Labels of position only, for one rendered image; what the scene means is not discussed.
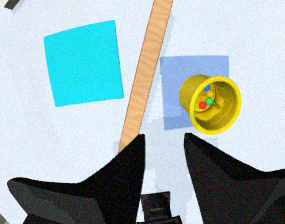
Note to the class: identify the tan flat bar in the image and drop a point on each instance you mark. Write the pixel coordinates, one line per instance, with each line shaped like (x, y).
(147, 63)

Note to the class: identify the yellow cup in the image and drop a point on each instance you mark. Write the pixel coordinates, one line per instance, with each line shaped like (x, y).
(218, 116)

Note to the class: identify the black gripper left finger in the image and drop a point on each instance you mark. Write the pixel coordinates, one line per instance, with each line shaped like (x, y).
(110, 196)

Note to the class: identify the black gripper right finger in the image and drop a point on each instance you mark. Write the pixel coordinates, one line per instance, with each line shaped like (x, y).
(229, 191)

